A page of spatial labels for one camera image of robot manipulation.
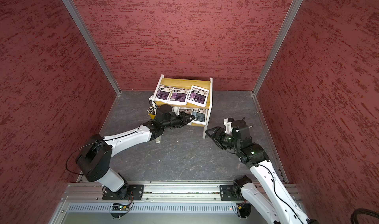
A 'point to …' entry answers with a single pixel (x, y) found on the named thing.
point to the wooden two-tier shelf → (186, 84)
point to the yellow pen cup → (152, 116)
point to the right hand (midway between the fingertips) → (206, 137)
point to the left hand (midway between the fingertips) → (195, 120)
